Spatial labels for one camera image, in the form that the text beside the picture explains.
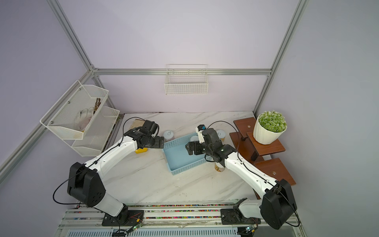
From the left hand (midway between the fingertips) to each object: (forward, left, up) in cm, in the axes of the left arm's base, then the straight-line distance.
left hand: (154, 144), depth 86 cm
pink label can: (+13, -6, -8) cm, 17 cm away
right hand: (-4, -24, +4) cm, 24 cm away
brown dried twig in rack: (+14, +30, +19) cm, 38 cm away
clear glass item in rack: (+6, +36, +16) cm, 40 cm away
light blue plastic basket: (-1, -13, -13) cm, 19 cm away
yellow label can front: (+11, -24, -9) cm, 28 cm away
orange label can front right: (-11, -39, -8) cm, 41 cm away
